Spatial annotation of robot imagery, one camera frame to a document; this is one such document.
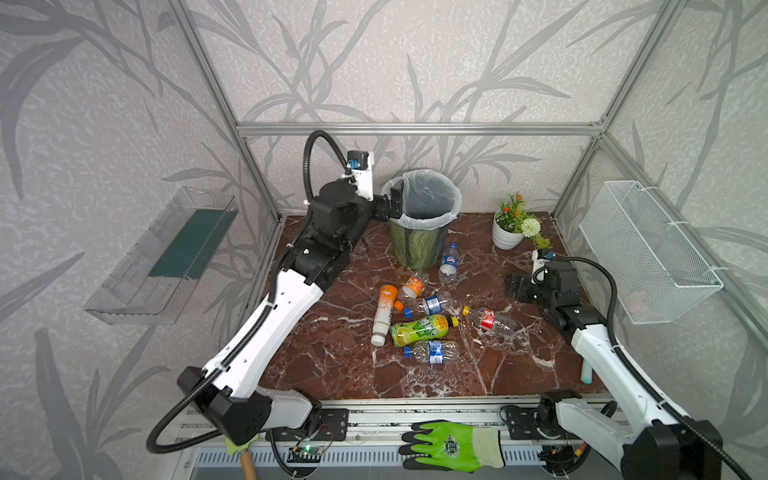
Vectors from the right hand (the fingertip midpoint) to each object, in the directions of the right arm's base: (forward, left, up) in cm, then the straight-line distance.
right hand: (520, 270), depth 84 cm
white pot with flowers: (+23, -4, -4) cm, 23 cm away
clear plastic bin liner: (+29, +25, +1) cm, 38 cm away
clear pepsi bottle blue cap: (+10, +18, -14) cm, 25 cm away
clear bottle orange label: (0, +31, -12) cm, 33 cm away
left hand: (+5, +37, +32) cm, 49 cm away
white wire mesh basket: (-11, -22, +16) cm, 29 cm away
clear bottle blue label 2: (-18, +25, -13) cm, 34 cm away
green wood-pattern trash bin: (+11, +29, -4) cm, 31 cm away
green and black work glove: (-40, +23, -13) cm, 48 cm away
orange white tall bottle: (-2, +39, -12) cm, 40 cm away
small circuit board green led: (-42, +58, -17) cm, 73 cm away
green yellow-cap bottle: (-13, +26, -10) cm, 31 cm away
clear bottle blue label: (-5, +26, -11) cm, 28 cm away
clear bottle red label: (-10, +9, -11) cm, 17 cm away
